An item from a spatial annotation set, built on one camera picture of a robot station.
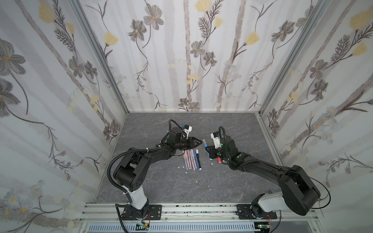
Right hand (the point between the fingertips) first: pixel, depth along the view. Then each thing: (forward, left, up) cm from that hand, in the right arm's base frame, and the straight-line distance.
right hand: (207, 146), depth 85 cm
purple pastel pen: (-1, +11, -13) cm, 17 cm away
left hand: (+2, +3, +1) cm, 4 cm away
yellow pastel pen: (-3, +13, -12) cm, 18 cm away
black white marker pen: (-3, +5, -12) cm, 14 cm away
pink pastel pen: (-1, +12, -13) cm, 18 cm away
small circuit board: (-40, +34, -14) cm, 55 cm away
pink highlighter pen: (-10, -5, +3) cm, 11 cm away
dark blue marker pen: (-6, +5, -12) cm, 14 cm away
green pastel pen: (-4, +9, -13) cm, 16 cm away
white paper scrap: (-9, +17, -13) cm, 23 cm away
